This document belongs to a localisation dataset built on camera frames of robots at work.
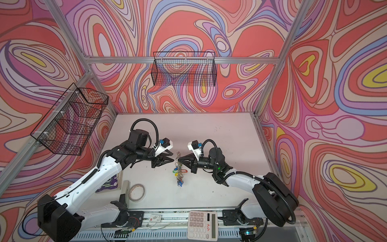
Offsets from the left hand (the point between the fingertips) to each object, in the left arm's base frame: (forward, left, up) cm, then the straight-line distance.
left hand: (173, 157), depth 72 cm
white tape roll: (-10, +22, -21) cm, 32 cm away
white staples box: (-23, +9, -20) cm, 32 cm away
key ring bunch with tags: (+2, -1, -19) cm, 19 cm away
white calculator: (-26, -14, -19) cm, 35 cm away
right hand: (-2, -3, -3) cm, 5 cm away
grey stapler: (-10, +27, -18) cm, 34 cm away
